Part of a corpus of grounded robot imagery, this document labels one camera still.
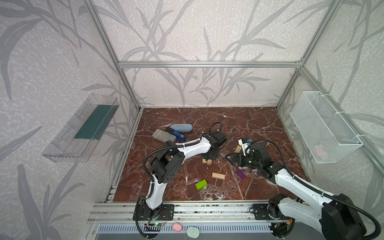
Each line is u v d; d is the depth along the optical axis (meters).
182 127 1.05
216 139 0.74
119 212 0.75
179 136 0.99
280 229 0.74
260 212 0.73
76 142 0.63
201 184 0.82
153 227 0.72
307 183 0.50
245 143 0.75
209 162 0.89
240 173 0.86
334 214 0.40
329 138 0.62
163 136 1.00
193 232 0.67
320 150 0.73
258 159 0.65
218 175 0.85
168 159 0.55
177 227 0.68
